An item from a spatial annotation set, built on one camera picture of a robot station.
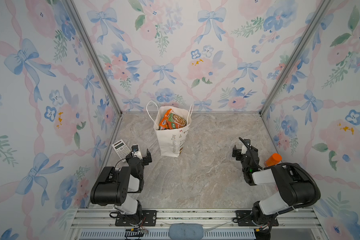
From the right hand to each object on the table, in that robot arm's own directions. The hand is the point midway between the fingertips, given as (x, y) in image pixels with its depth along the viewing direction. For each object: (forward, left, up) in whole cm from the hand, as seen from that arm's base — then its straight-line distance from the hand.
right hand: (243, 145), depth 93 cm
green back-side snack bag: (+6, +42, +15) cm, 45 cm away
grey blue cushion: (-45, +36, -3) cm, 57 cm away
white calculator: (-1, +78, -5) cm, 78 cm away
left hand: (-4, +64, +1) cm, 64 cm away
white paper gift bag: (-5, +44, +11) cm, 46 cm away
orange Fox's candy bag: (+4, +49, +15) cm, 51 cm away
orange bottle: (-10, -14, +1) cm, 18 cm away
